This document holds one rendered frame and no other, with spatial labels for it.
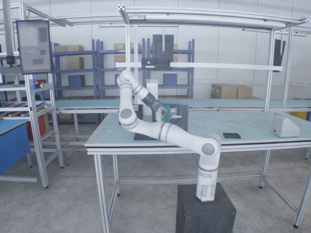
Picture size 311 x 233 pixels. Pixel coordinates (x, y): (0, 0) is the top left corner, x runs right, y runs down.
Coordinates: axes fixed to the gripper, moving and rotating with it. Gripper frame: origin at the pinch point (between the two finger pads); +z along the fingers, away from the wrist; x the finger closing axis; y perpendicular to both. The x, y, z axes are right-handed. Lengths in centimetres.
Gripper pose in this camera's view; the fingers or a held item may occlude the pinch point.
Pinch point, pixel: (165, 113)
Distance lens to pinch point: 129.2
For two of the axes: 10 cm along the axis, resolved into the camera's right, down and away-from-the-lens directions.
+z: 7.3, 6.5, 2.1
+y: 0.7, 2.4, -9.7
